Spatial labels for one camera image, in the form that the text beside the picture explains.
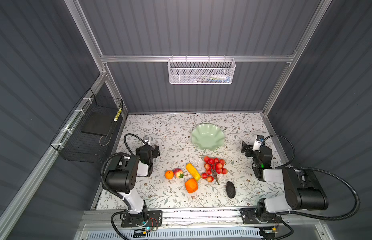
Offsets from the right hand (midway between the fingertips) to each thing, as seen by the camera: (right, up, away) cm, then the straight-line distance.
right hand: (253, 143), depth 91 cm
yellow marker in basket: (-80, +17, -9) cm, 82 cm away
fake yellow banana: (-37, -16, -5) cm, 41 cm away
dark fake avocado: (-18, -23, -12) cm, 32 cm away
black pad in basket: (-87, +12, -13) cm, 89 cm away
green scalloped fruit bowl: (-27, +3, +14) cm, 30 cm away
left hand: (-67, -3, +6) cm, 68 cm away
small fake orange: (-51, -18, -6) cm, 54 cm away
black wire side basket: (-90, +5, -18) cm, 92 cm away
